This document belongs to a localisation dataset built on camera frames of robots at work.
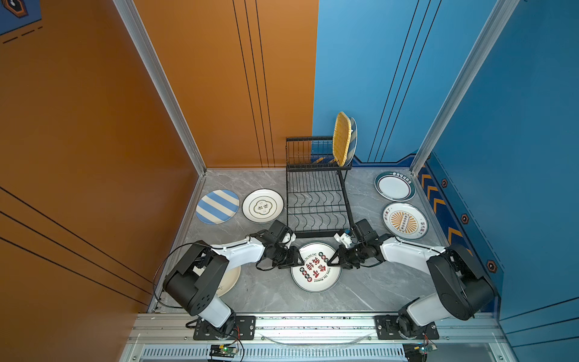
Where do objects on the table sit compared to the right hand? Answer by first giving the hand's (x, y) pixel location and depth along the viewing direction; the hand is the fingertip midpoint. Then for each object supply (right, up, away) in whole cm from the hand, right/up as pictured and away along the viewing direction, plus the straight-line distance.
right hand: (330, 264), depth 84 cm
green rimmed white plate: (+37, +30, +29) cm, 56 cm away
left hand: (-10, 0, +3) cm, 11 cm away
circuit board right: (+25, -23, -14) cm, 37 cm away
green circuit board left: (-36, -23, -13) cm, 45 cm away
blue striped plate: (-50, +20, +22) cm, 58 cm away
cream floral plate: (-38, -6, -2) cm, 38 cm away
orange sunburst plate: (+36, +14, +16) cm, 42 cm away
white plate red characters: (-5, -3, -2) cm, 7 cm away
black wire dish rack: (-3, +23, +21) cm, 31 cm away
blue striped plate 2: (+8, +46, -2) cm, 46 cm away
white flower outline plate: (-29, +21, +22) cm, 41 cm away
